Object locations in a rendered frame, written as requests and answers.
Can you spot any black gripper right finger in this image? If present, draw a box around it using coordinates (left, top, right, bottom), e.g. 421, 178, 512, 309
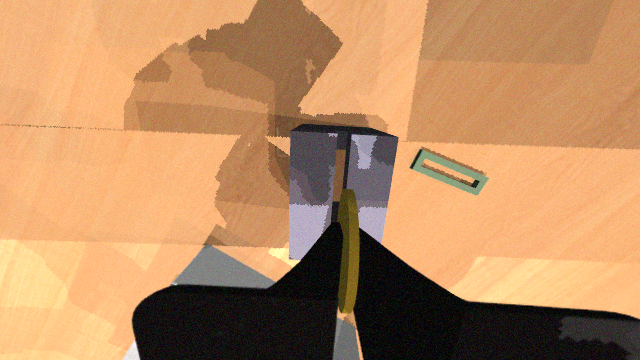
353, 227, 640, 360

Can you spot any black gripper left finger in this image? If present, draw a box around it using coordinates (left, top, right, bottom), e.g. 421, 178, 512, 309
131, 222, 343, 360

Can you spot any gold coin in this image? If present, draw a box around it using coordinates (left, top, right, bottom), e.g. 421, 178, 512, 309
337, 189, 359, 314

